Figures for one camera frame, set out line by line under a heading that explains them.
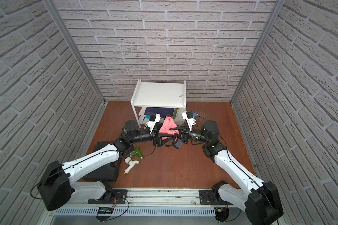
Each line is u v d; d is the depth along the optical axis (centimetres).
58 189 39
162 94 76
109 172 76
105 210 72
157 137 64
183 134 62
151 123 61
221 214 70
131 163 84
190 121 61
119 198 74
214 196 64
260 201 38
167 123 63
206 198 73
